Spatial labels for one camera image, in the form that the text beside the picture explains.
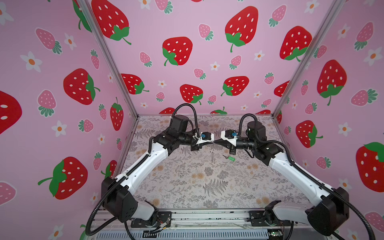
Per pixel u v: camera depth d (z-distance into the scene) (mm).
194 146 606
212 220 754
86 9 685
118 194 392
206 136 573
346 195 404
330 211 395
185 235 702
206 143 606
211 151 687
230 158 958
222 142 609
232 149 625
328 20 727
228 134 570
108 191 382
